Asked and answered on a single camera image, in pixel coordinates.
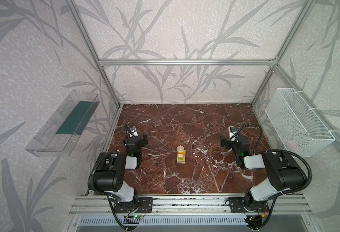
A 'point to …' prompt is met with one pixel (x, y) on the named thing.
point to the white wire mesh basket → (302, 132)
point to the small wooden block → (180, 148)
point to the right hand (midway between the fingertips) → (229, 130)
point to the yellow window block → (181, 153)
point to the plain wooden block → (181, 161)
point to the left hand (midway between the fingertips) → (137, 130)
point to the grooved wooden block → (181, 157)
